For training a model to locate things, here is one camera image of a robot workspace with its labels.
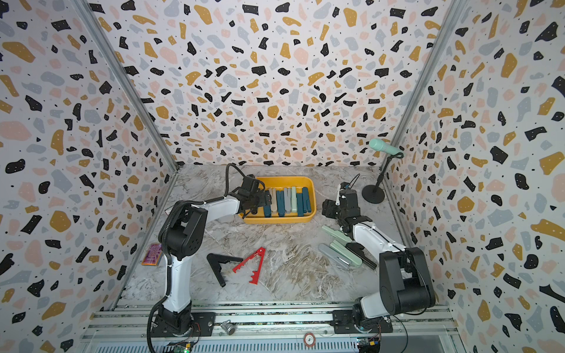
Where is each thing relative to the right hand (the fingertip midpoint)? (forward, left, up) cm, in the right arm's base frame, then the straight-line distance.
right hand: (334, 203), depth 92 cm
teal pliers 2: (+6, +24, -9) cm, 26 cm away
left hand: (+9, +29, -7) cm, 31 cm away
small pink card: (-20, +73, -8) cm, 76 cm away
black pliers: (-22, +47, -9) cm, 53 cm away
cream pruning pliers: (+5, +27, -9) cm, 29 cm away
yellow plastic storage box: (+17, +25, -7) cm, 31 cm away
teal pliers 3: (+3, +14, -10) cm, 18 cm away
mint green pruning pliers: (+9, +18, -9) cm, 22 cm away
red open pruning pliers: (-26, +31, -10) cm, 42 cm away
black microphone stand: (+15, -22, -11) cm, 29 cm away
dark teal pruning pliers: (+9, +12, -10) cm, 18 cm away
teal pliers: (+3, +30, -10) cm, 32 cm away
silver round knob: (-44, +37, -9) cm, 58 cm away
